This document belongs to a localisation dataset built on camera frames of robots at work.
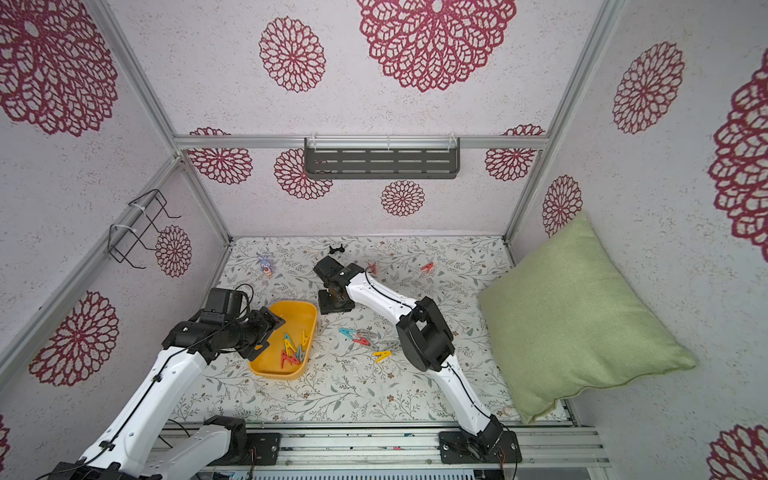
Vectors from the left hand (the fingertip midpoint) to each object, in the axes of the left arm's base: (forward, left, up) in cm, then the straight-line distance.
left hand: (279, 331), depth 78 cm
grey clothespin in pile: (+3, -27, -16) cm, 31 cm away
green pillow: (-3, -70, +11) cm, 70 cm away
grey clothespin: (0, -3, -14) cm, 14 cm away
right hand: (+13, -9, -9) cm, 18 cm away
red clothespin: (+34, -44, -17) cm, 58 cm away
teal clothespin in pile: (+7, -16, -16) cm, 24 cm away
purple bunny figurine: (+31, +15, -12) cm, 37 cm away
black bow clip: (+42, -8, -16) cm, 45 cm away
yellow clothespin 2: (-1, -27, -15) cm, 31 cm away
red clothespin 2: (-3, 0, -14) cm, 14 cm away
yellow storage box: (+12, 0, -15) cm, 20 cm away
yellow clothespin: (+4, -3, -14) cm, 15 cm away
